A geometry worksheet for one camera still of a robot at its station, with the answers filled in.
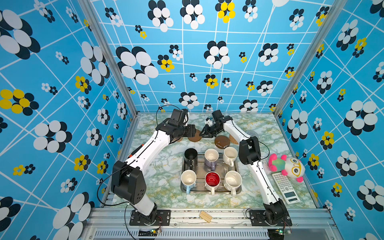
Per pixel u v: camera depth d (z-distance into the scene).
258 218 0.73
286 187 0.82
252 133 1.07
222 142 1.02
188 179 0.84
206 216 0.73
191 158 0.92
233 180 0.85
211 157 0.94
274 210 0.64
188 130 0.74
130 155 0.48
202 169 0.99
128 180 0.43
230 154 0.92
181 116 0.65
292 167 0.83
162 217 0.74
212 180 0.85
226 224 0.72
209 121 1.05
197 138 1.04
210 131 0.97
